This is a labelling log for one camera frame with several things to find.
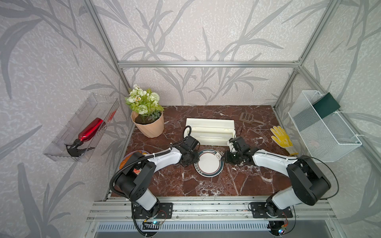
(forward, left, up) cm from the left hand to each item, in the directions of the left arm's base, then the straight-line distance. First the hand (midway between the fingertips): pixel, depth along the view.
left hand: (198, 159), depth 90 cm
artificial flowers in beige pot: (+22, +32, +15) cm, 42 cm away
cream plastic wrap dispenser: (+16, -8, +6) cm, 19 cm away
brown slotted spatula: (+34, -38, 0) cm, 51 cm away
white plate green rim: (-2, -7, -2) cm, 8 cm away
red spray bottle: (-3, +48, +32) cm, 57 cm away
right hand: (+1, -14, +1) cm, 14 cm away
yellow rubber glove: (+16, -59, -1) cm, 61 cm away
